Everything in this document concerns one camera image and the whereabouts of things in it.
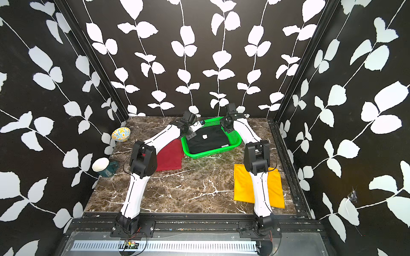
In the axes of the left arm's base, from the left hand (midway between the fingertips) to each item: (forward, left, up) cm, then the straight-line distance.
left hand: (191, 127), depth 103 cm
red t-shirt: (-18, +13, -7) cm, 23 cm away
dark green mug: (-28, +45, +1) cm, 53 cm away
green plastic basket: (-5, -28, -8) cm, 30 cm away
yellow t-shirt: (-38, -29, -9) cm, 49 cm away
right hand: (+3, -19, +3) cm, 19 cm away
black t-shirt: (-4, -10, -8) cm, 14 cm away
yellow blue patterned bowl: (+3, +51, -9) cm, 52 cm away
